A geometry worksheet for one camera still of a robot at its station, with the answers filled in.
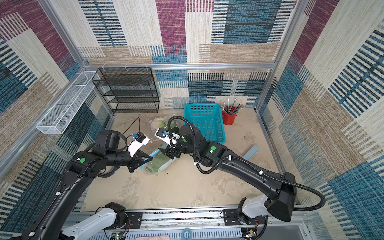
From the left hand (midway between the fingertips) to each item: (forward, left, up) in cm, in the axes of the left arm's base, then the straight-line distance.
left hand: (151, 157), depth 66 cm
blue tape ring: (-25, -15, -27) cm, 40 cm away
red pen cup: (+41, -44, -17) cm, 63 cm away
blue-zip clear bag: (+1, -3, -11) cm, 11 cm away
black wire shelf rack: (+59, +28, -8) cm, 66 cm away
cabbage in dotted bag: (+35, +1, -17) cm, 39 cm away
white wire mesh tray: (+17, +45, +8) cm, 49 cm away
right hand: (+7, -7, +3) cm, 11 cm away
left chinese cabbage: (0, -3, -2) cm, 3 cm away
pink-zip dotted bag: (+38, +7, -19) cm, 43 cm away
